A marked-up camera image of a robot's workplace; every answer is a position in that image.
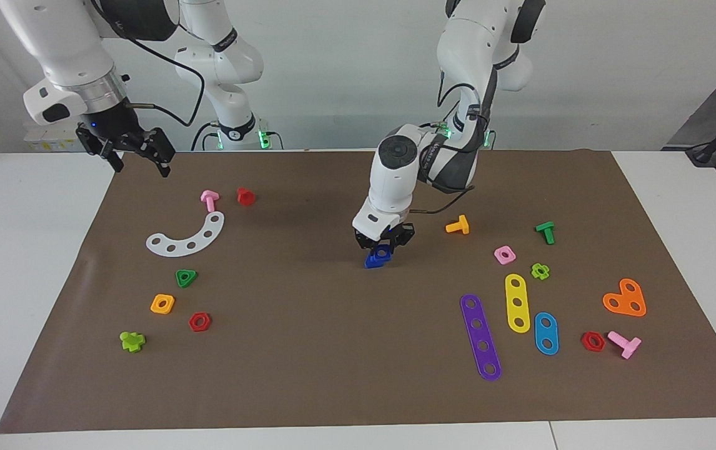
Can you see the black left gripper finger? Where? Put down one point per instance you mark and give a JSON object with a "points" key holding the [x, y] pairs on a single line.
{"points": [[367, 245], [397, 242]]}

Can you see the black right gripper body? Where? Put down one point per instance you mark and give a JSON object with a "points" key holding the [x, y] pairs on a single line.
{"points": [[114, 128]]}

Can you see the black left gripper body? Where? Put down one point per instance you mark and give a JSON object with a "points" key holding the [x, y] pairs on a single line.
{"points": [[389, 236]]}

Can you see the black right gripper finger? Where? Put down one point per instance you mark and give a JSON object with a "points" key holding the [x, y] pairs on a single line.
{"points": [[114, 156], [159, 150]]}

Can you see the blue triangle-head toy screw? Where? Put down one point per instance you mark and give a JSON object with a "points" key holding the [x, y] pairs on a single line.
{"points": [[372, 263]]}

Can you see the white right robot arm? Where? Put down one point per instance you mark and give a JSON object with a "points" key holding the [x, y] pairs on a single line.
{"points": [[64, 44]]}

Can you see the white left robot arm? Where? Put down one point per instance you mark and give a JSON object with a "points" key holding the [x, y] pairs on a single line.
{"points": [[395, 181]]}

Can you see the orange plastic toy screw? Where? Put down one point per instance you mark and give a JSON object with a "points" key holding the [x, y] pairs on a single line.
{"points": [[458, 226]]}

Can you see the pink plastic toy screw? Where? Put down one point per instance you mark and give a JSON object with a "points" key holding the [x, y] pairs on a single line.
{"points": [[210, 200], [625, 345]]}

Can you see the red hex-head toy screw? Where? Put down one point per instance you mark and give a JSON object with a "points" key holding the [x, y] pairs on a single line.
{"points": [[245, 197]]}

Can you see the pink square toy nut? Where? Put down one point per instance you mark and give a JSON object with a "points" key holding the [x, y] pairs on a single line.
{"points": [[498, 256]]}

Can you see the green triangular toy nut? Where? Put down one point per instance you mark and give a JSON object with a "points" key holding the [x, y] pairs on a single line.
{"points": [[180, 280]]}

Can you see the lime cross-shaped toy nut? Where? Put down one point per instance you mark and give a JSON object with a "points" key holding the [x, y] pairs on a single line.
{"points": [[535, 272]]}

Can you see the green plastic toy screw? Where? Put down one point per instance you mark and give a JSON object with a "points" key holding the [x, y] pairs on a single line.
{"points": [[546, 231]]}

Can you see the orange square toy nut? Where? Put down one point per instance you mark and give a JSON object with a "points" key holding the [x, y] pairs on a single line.
{"points": [[155, 305]]}

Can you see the red hexagonal toy nut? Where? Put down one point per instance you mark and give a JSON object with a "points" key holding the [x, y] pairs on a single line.
{"points": [[192, 322], [585, 342]]}

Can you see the lime cross-head toy screw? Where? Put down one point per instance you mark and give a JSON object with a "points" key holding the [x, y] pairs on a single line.
{"points": [[132, 342]]}

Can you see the white cardboard box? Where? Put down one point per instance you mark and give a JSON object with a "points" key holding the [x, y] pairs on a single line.
{"points": [[36, 140]]}

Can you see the white curved five-hole plate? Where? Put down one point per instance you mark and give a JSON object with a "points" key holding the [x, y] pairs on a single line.
{"points": [[181, 247]]}

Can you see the purple four-hole toy strip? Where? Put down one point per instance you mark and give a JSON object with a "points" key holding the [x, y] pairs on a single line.
{"points": [[478, 334]]}

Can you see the brown table mat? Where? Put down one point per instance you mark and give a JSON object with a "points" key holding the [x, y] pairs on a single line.
{"points": [[364, 375]]}

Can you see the yellow three-hole toy strip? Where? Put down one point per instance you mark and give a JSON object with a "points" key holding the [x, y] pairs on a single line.
{"points": [[517, 312]]}

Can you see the blue two-hole toy strip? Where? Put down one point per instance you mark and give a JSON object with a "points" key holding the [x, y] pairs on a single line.
{"points": [[546, 334]]}

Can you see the orange heart-shaped two-hole plate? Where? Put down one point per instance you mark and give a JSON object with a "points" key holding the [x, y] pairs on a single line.
{"points": [[621, 304]]}

